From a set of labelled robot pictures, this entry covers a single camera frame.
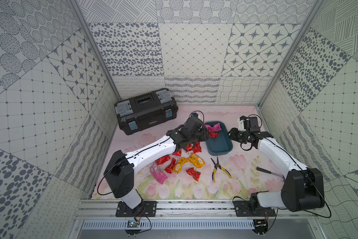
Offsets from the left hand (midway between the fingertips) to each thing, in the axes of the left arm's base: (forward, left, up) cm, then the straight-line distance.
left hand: (209, 130), depth 78 cm
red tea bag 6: (0, +6, -19) cm, 20 cm away
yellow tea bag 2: (-9, +6, -20) cm, 23 cm away
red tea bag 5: (-3, +18, -21) cm, 28 cm away
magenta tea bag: (-18, +27, -19) cm, 38 cm away
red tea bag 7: (0, +11, -19) cm, 22 cm away
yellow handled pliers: (-10, -7, -22) cm, 25 cm away
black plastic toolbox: (+17, +42, -5) cm, 46 cm away
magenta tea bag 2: (+15, -8, -18) cm, 25 cm away
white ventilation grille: (-40, +19, -23) cm, 50 cm away
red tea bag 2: (-13, +22, -20) cm, 32 cm away
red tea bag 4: (-7, +25, -20) cm, 33 cm away
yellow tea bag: (-14, +17, -18) cm, 29 cm away
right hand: (+3, -14, -10) cm, 18 cm away
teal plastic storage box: (+8, -11, -26) cm, 29 cm away
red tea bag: (+11, -6, -21) cm, 24 cm away
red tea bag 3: (-16, +7, -21) cm, 27 cm away
